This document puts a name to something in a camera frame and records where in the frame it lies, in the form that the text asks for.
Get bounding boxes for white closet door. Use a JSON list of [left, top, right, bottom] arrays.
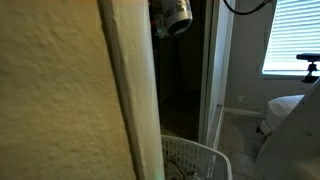
[[198, 0, 236, 149]]

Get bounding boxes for white plastic laundry basket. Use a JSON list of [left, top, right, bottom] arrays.
[[160, 134, 234, 180]]

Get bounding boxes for grey clothes pile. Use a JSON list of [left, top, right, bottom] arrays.
[[163, 156, 205, 180]]

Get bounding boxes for white rounded bulky object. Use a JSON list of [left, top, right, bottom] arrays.
[[256, 94, 306, 137]]

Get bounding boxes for white window blinds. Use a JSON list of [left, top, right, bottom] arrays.
[[261, 0, 320, 77]]

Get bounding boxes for white closet door frame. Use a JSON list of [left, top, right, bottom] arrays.
[[97, 0, 166, 180]]

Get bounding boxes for thin black cable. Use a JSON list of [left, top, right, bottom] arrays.
[[222, 0, 275, 16]]

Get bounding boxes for black camera on tripod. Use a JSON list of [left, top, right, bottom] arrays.
[[295, 52, 320, 84]]

